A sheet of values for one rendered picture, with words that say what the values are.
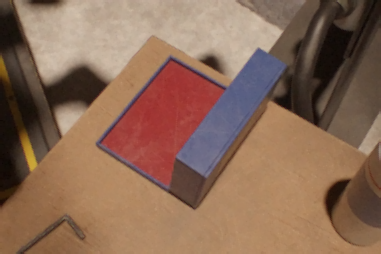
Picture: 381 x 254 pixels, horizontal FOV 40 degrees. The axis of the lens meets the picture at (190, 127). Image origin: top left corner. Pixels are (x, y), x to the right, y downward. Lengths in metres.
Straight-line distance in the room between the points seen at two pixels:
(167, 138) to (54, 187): 0.15
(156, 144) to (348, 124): 0.68
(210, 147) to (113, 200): 0.16
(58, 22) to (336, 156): 0.92
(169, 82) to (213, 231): 0.21
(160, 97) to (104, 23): 0.72
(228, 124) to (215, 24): 0.84
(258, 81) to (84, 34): 0.86
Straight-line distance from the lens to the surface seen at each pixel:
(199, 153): 0.51
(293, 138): 0.66
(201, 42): 1.32
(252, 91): 0.55
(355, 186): 0.54
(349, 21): 1.06
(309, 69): 0.80
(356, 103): 1.27
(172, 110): 0.67
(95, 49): 1.33
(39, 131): 0.86
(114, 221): 0.62
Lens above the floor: 1.05
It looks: 62 degrees down
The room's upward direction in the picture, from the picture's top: straight up
